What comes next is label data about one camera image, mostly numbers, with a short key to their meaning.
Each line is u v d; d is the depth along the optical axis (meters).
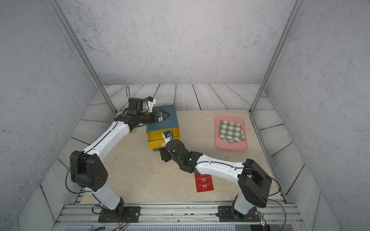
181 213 0.74
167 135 0.67
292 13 0.73
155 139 0.80
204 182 0.84
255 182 0.43
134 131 0.65
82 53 0.87
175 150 0.57
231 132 1.05
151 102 0.77
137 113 0.67
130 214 0.73
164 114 0.77
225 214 0.72
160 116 0.74
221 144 1.02
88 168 0.45
